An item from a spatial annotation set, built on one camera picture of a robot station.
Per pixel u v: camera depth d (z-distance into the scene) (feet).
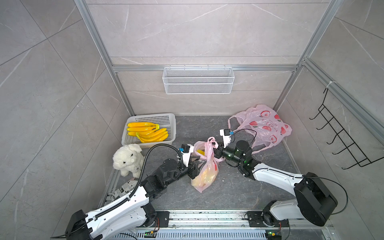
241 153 2.01
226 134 2.30
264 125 3.41
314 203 1.37
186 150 1.94
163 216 2.46
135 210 1.98
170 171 1.70
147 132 3.40
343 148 2.14
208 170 2.50
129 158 2.50
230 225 2.39
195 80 3.29
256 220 2.39
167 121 3.63
